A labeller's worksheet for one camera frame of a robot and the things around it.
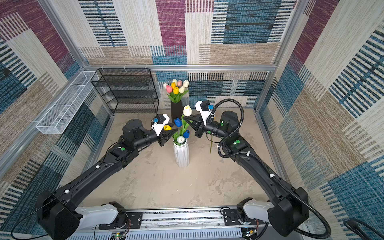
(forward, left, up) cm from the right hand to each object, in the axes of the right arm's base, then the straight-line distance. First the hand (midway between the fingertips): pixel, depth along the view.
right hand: (185, 119), depth 64 cm
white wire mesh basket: (+5, +60, -4) cm, 60 cm away
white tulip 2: (+30, +3, -8) cm, 31 cm away
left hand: (+2, +5, -5) cm, 8 cm away
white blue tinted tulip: (-6, +2, -7) cm, 9 cm away
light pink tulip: (+37, +4, -8) cm, 38 cm away
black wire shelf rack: (+47, +43, -20) cm, 67 cm away
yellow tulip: (+30, +6, -8) cm, 31 cm away
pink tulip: (+30, +10, -7) cm, 32 cm away
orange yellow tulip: (+33, +8, -7) cm, 34 cm away
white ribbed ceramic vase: (-5, +3, -22) cm, 23 cm away
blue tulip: (+1, +3, -3) cm, 5 cm away
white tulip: (+37, +7, -6) cm, 38 cm away
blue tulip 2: (-1, 0, -9) cm, 9 cm away
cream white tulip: (+33, 0, -6) cm, 34 cm away
